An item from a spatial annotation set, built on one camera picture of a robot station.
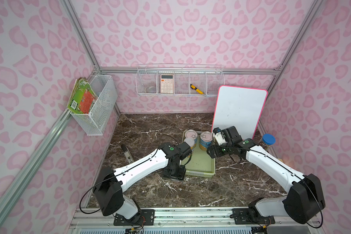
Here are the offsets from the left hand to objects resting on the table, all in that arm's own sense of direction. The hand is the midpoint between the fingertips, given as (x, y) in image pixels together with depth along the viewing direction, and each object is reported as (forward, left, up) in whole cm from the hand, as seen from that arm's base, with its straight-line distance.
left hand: (178, 175), depth 75 cm
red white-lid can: (+19, -7, +2) cm, 20 cm away
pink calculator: (+54, +8, +18) cm, 57 cm away
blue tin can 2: (+23, -17, -2) cm, 29 cm away
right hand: (+15, -20, +1) cm, 26 cm away
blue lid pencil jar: (+16, -49, +7) cm, 52 cm away
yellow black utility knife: (+54, -10, +15) cm, 57 cm away
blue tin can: (+27, -9, -1) cm, 28 cm away
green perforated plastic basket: (+12, -14, -12) cm, 22 cm away
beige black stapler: (+18, +33, -9) cm, 38 cm away
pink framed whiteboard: (+36, -38, +14) cm, 54 cm away
